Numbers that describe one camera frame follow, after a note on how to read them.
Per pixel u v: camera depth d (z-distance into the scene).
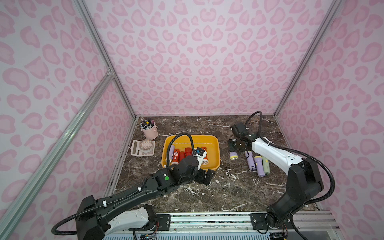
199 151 0.64
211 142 1.01
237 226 0.72
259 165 0.90
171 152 0.96
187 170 0.53
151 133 1.04
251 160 0.92
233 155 0.83
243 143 0.63
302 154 0.46
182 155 0.94
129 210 0.60
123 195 0.45
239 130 0.70
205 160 0.91
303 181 0.44
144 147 1.00
